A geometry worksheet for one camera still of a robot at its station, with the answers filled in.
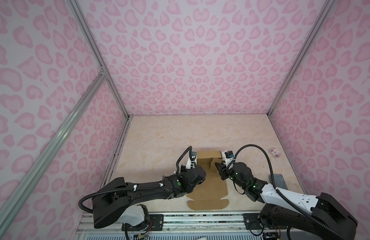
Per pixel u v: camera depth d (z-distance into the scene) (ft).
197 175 1.93
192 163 2.22
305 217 1.38
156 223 2.41
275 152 3.13
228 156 2.31
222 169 2.39
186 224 2.41
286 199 1.61
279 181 2.74
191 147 2.03
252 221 2.41
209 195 2.68
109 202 1.46
